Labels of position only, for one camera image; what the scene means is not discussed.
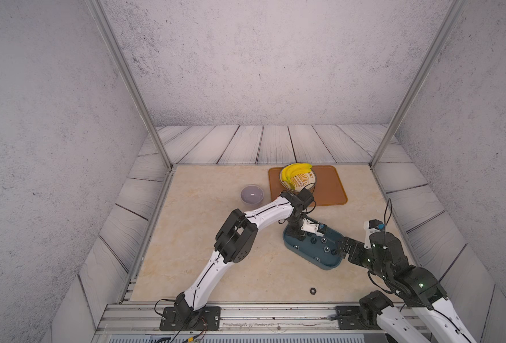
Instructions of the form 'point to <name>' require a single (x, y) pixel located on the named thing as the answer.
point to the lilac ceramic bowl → (251, 194)
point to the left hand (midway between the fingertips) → (305, 234)
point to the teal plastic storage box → (321, 250)
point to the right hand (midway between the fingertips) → (347, 244)
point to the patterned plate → (298, 181)
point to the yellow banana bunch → (290, 171)
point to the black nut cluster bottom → (313, 291)
